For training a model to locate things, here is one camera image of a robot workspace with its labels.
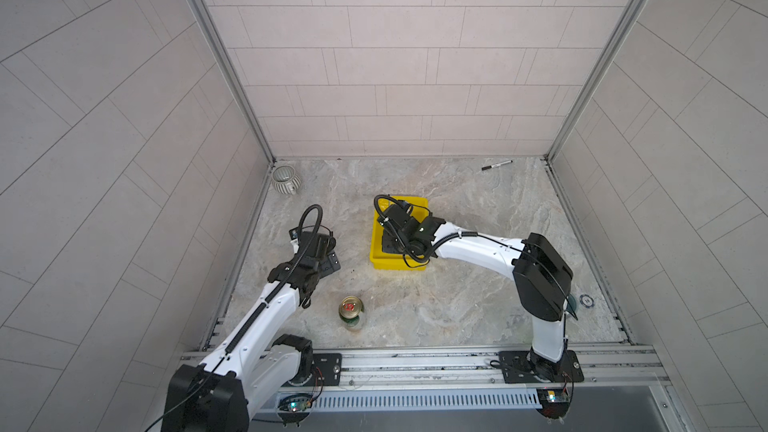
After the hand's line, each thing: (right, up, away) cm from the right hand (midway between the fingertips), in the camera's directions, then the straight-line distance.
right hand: (383, 245), depth 86 cm
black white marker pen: (+43, +25, +29) cm, 58 cm away
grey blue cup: (+57, -15, -4) cm, 59 cm away
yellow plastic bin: (+1, -5, 0) cm, 5 cm away
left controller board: (-18, -31, -22) cm, 42 cm away
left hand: (-17, -3, -1) cm, 17 cm away
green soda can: (-7, -12, -15) cm, 21 cm away
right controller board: (+41, -32, -18) cm, 55 cm away
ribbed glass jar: (-35, +19, +16) cm, 43 cm away
